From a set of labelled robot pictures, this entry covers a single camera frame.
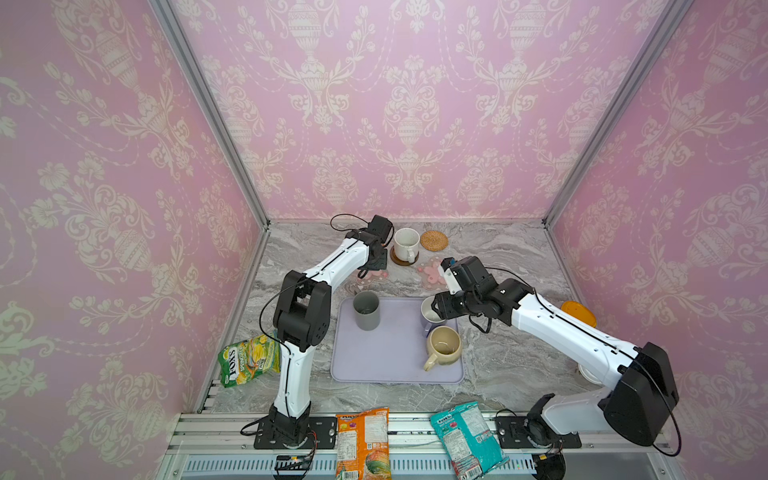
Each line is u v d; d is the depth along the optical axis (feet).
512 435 2.39
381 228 2.60
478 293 2.01
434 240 3.80
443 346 2.87
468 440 2.34
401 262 3.50
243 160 3.37
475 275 2.02
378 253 2.38
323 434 2.45
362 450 2.29
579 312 2.80
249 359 2.75
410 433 2.49
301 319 1.77
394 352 2.88
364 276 2.80
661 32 2.34
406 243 3.41
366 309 3.00
